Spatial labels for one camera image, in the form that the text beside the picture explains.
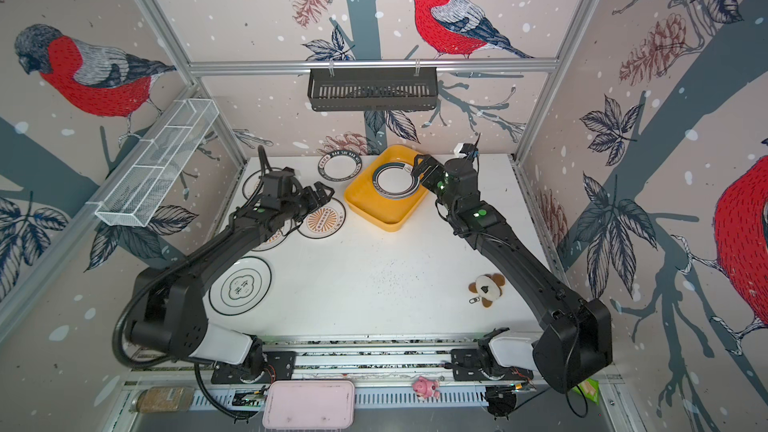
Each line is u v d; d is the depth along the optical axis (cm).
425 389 68
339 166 119
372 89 107
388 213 101
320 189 80
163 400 66
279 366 73
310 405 67
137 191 72
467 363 73
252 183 114
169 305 42
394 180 111
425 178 68
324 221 101
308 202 78
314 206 78
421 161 68
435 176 68
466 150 68
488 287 84
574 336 38
